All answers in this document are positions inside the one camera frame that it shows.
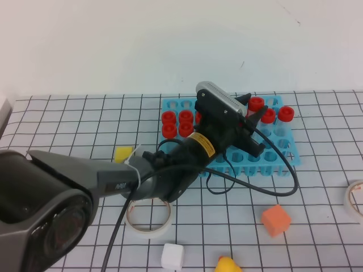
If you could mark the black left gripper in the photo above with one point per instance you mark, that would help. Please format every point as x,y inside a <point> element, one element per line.
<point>229,129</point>

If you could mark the clear tube red cap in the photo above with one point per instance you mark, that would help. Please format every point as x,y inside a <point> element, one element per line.
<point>254,104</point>

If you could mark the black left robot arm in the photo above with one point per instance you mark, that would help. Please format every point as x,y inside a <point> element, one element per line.
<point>49,200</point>

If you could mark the racked tube row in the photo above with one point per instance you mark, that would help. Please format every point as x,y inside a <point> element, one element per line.
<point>186,116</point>
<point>168,117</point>
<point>169,131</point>
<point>284,118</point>
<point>185,129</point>
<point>267,121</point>
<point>197,118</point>

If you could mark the blue test tube rack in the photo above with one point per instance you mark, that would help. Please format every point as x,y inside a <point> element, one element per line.
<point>239,161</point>

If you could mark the white grid-pattern cloth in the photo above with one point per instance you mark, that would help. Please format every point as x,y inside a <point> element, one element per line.
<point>327,129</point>

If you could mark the orange foam cube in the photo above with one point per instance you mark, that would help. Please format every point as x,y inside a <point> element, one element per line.
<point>276,220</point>

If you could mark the yellow foam cube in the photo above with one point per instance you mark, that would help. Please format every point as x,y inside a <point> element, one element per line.
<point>122,153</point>

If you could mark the white tape roll right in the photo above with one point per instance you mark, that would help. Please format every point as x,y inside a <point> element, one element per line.
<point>350,203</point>

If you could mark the white tape roll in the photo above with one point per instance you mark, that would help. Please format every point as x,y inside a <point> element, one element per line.
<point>149,218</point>
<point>350,203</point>

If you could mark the yellow rubber duck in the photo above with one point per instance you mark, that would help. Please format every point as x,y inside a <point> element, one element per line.
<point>227,264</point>

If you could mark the white tape roll left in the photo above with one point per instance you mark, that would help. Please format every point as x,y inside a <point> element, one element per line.
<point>149,218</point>

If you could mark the white foam cube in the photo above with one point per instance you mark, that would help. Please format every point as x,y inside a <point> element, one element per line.
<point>172,257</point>

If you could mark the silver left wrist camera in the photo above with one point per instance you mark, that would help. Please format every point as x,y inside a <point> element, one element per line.
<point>222,96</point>

